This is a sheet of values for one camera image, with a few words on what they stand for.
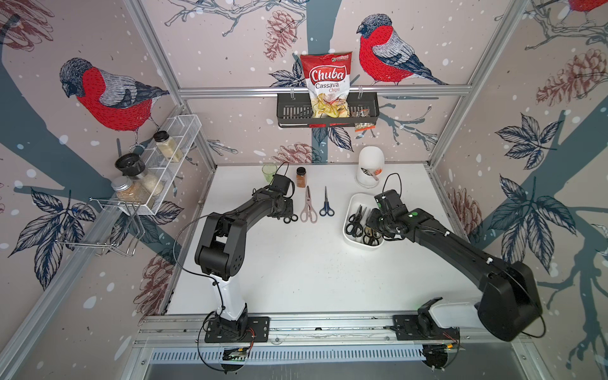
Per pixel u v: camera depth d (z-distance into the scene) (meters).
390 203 0.65
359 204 1.04
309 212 1.03
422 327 0.66
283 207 0.83
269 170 1.13
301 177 1.07
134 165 0.61
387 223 0.64
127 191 0.59
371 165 1.11
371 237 0.92
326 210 1.04
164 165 0.79
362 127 0.90
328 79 0.81
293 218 1.01
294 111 0.95
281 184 0.77
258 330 0.73
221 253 0.49
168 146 0.74
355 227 0.96
